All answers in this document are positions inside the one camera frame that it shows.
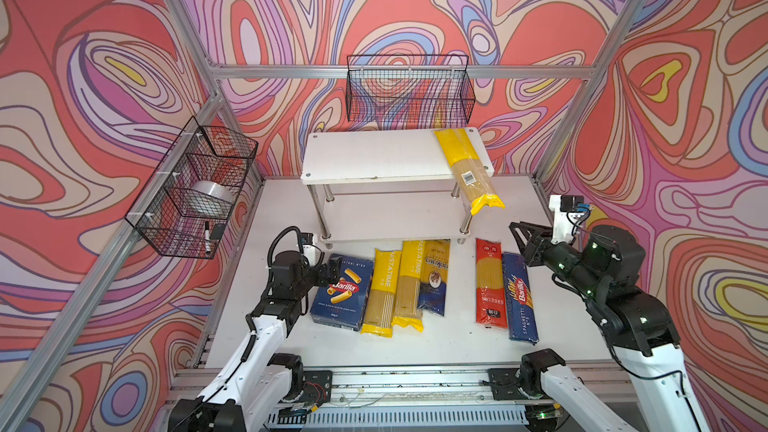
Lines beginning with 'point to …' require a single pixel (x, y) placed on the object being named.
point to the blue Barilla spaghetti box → (519, 299)
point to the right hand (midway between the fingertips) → (515, 232)
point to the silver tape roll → (210, 198)
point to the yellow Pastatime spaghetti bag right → (409, 307)
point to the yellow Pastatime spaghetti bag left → (381, 295)
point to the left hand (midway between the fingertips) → (328, 255)
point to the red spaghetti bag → (490, 284)
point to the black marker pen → (207, 238)
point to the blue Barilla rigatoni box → (342, 304)
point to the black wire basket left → (200, 153)
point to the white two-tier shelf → (387, 186)
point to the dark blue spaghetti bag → (433, 275)
